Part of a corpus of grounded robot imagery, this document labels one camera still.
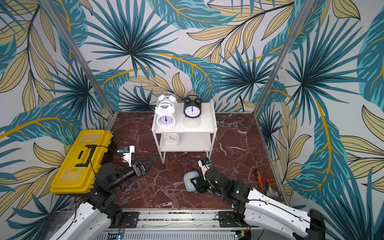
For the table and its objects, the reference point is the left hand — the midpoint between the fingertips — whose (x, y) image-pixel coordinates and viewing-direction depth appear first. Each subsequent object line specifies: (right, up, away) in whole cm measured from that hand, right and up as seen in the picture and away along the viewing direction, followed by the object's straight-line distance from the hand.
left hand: (154, 162), depth 70 cm
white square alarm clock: (+7, +10, +10) cm, 15 cm away
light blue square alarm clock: (+16, -13, +7) cm, 22 cm away
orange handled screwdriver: (+56, -13, +16) cm, 60 cm away
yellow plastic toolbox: (-37, -7, +1) cm, 37 cm away
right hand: (+18, -10, +3) cm, 21 cm away
